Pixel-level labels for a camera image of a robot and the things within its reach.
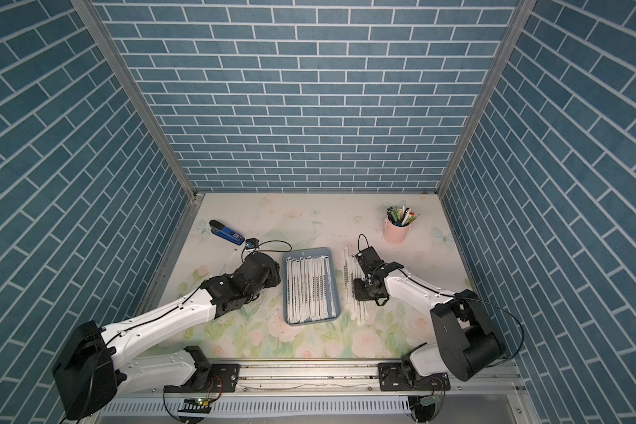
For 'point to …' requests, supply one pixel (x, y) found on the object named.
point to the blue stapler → (219, 229)
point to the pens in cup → (402, 216)
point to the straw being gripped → (302, 290)
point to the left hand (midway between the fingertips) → (281, 269)
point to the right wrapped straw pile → (351, 271)
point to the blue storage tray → (313, 252)
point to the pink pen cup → (394, 234)
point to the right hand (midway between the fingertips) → (362, 293)
